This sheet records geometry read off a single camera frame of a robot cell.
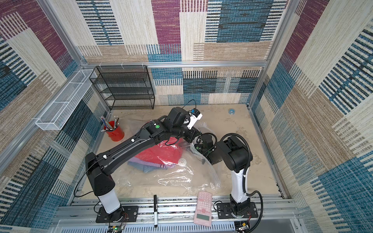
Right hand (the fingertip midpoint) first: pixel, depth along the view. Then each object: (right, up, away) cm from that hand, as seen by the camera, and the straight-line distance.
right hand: (183, 146), depth 94 cm
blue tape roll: (+38, +24, +24) cm, 51 cm away
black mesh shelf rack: (-43, +41, +15) cm, 62 cm away
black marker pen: (-12, -33, -24) cm, 43 cm away
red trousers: (-8, -2, -5) cm, 10 cm away
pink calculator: (+11, -30, -22) cm, 38 cm away
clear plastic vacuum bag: (-3, -10, -6) cm, 12 cm away
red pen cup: (-44, +7, +3) cm, 44 cm away
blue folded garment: (-21, -11, -8) cm, 25 cm away
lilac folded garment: (-21, -11, -8) cm, 25 cm away
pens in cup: (-49, +12, +3) cm, 50 cm away
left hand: (+10, +10, -22) cm, 26 cm away
